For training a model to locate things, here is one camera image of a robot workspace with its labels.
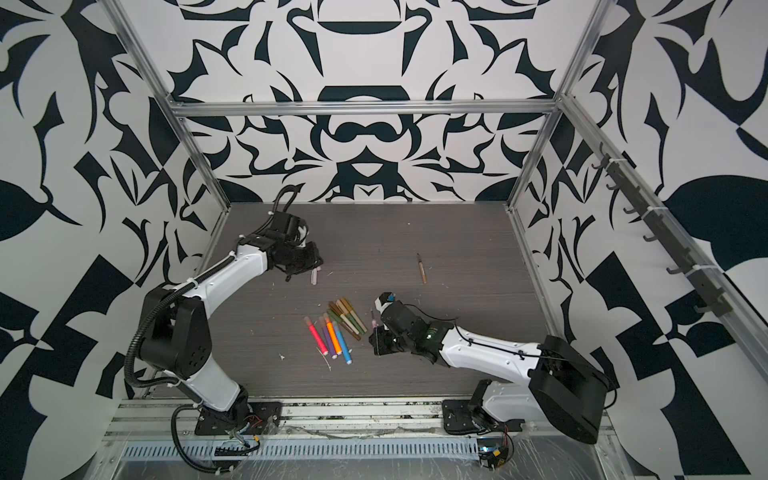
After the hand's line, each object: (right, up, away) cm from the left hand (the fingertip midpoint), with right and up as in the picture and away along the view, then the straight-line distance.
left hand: (324, 255), depth 89 cm
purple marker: (+2, -24, -3) cm, 24 cm away
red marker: (-2, -23, -2) cm, 23 cm away
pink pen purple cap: (+15, -17, -8) cm, 24 cm away
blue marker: (+7, -27, -5) cm, 28 cm away
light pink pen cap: (-5, -8, +10) cm, 13 cm away
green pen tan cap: (+6, -17, +2) cm, 18 cm away
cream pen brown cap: (+4, -17, +2) cm, 18 cm away
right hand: (+14, -22, -9) cm, 27 cm away
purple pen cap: (-7, -8, +10) cm, 14 cm away
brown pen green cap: (+6, -20, 0) cm, 21 cm away
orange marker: (+3, -23, -2) cm, 23 cm away
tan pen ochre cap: (+8, -17, +2) cm, 19 cm away
